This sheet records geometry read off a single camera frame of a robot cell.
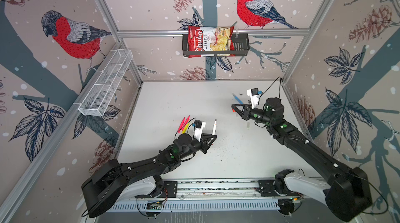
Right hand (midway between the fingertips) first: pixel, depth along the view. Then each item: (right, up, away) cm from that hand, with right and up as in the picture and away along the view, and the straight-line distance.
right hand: (230, 109), depth 74 cm
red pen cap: (+2, -1, 0) cm, 2 cm away
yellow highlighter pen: (-24, -14, +20) cm, 35 cm away
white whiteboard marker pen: (-8, -10, 0) cm, 13 cm away
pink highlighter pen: (-28, -13, +23) cm, 38 cm away
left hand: (-7, -14, -1) cm, 16 cm away
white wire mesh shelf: (-65, +14, +5) cm, 66 cm away
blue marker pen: (+11, +4, +35) cm, 37 cm away
